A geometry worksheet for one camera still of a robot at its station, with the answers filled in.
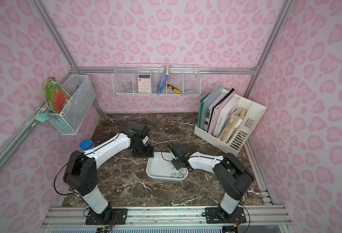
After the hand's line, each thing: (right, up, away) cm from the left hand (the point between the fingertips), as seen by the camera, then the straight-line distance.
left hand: (148, 153), depth 88 cm
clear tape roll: (-15, +40, +8) cm, 44 cm away
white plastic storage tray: (+7, -9, +2) cm, 12 cm away
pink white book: (+43, +24, 0) cm, 49 cm away
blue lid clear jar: (-32, +7, -9) cm, 34 cm away
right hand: (+17, -5, +5) cm, 19 cm away
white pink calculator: (-4, +44, +7) cm, 45 cm away
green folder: (+33, +29, -4) cm, 44 cm away
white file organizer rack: (+66, +22, +6) cm, 70 cm away
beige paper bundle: (+50, +17, 0) cm, 53 cm away
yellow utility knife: (+17, +40, +10) cm, 45 cm away
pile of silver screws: (+19, -13, -1) cm, 23 cm away
